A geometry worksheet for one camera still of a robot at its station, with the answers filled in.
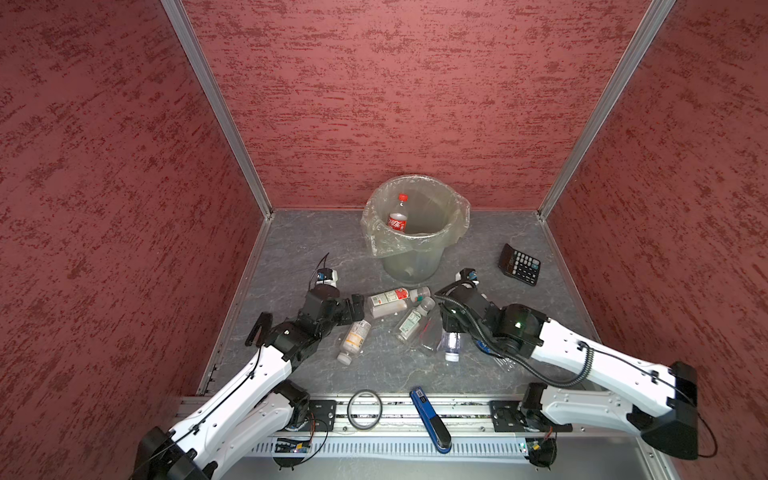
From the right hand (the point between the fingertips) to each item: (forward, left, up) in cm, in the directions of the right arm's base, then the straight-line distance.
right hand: (447, 318), depth 75 cm
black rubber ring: (-13, +23, -15) cm, 31 cm away
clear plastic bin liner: (+39, +6, -1) cm, 40 cm away
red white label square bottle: (+10, +15, -9) cm, 20 cm away
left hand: (+6, +26, -3) cm, 27 cm away
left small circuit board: (-25, +40, -19) cm, 51 cm away
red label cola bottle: (+36, +11, 0) cm, 38 cm away
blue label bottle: (-8, -17, -12) cm, 23 cm away
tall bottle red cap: (-7, 0, +1) cm, 7 cm away
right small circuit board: (-27, -21, -17) cm, 39 cm away
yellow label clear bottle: (-1, +25, -11) cm, 27 cm away
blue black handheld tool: (-22, +4, -15) cm, 27 cm away
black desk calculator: (+26, -32, -15) cm, 43 cm away
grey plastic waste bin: (+23, +6, -11) cm, 26 cm away
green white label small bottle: (+5, +7, -10) cm, 14 cm away
